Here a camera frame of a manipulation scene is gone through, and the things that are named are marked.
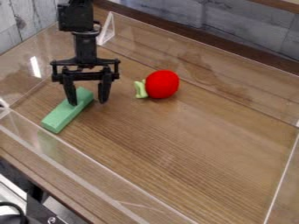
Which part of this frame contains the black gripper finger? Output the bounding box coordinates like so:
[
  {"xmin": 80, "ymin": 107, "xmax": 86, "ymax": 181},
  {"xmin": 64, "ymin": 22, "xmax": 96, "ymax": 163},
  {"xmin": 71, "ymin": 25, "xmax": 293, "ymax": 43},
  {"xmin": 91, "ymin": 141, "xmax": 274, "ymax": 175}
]
[
  {"xmin": 98, "ymin": 67, "xmax": 114, "ymax": 103},
  {"xmin": 62, "ymin": 69, "xmax": 78, "ymax": 106}
]

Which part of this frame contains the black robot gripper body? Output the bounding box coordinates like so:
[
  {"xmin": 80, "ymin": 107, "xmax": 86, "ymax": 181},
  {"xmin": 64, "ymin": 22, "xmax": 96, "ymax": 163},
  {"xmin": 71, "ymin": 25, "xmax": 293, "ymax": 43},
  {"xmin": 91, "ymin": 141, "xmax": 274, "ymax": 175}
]
[{"xmin": 51, "ymin": 31, "xmax": 120, "ymax": 85}]

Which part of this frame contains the green rectangular block stick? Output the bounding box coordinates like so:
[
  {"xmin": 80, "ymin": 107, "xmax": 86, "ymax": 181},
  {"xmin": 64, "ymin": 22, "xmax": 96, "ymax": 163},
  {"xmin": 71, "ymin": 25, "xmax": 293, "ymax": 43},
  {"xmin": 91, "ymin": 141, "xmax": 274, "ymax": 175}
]
[{"xmin": 42, "ymin": 87, "xmax": 94, "ymax": 134}]

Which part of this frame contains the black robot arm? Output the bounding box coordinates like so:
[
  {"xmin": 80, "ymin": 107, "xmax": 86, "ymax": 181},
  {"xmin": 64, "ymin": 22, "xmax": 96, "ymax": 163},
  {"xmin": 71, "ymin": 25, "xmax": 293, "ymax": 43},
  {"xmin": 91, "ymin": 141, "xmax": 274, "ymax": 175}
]
[{"xmin": 51, "ymin": 0, "xmax": 120, "ymax": 106}]

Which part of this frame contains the small light green toy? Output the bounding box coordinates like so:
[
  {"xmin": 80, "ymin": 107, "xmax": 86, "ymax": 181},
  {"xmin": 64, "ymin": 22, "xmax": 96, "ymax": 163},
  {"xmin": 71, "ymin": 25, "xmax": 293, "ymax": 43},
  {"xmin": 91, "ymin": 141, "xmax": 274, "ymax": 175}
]
[{"xmin": 135, "ymin": 80, "xmax": 148, "ymax": 99}]

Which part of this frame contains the red plush ball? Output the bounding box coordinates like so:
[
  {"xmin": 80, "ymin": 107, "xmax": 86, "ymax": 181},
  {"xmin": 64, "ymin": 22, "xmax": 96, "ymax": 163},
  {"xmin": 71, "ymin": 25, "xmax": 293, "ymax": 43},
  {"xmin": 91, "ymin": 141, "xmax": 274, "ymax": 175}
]
[{"xmin": 144, "ymin": 70, "xmax": 180, "ymax": 99}]

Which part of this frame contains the clear acrylic corner bracket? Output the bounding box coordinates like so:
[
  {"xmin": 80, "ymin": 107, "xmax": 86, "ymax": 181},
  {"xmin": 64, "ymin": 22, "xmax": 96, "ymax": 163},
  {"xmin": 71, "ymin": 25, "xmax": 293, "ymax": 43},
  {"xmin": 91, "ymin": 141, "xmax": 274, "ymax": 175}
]
[{"xmin": 98, "ymin": 12, "xmax": 116, "ymax": 46}]

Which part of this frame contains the clear acrylic tray wall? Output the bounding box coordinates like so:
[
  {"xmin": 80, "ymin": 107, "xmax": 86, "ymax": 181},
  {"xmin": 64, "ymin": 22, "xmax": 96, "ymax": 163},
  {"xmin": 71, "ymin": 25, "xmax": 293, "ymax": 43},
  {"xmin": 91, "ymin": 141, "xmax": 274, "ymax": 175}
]
[{"xmin": 0, "ymin": 16, "xmax": 299, "ymax": 224}]

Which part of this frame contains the black metal bracket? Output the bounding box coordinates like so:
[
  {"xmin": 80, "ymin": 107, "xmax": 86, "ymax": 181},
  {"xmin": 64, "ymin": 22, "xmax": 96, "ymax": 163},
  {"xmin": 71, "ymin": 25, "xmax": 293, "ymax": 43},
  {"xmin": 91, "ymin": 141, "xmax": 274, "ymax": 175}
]
[{"xmin": 26, "ymin": 195, "xmax": 80, "ymax": 224}]

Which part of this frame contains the black cable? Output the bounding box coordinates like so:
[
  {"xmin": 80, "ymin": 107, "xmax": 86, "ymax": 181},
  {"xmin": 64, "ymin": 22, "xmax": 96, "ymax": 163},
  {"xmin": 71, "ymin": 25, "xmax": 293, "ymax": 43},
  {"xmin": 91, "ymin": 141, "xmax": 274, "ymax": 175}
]
[{"xmin": 0, "ymin": 201, "xmax": 28, "ymax": 224}]

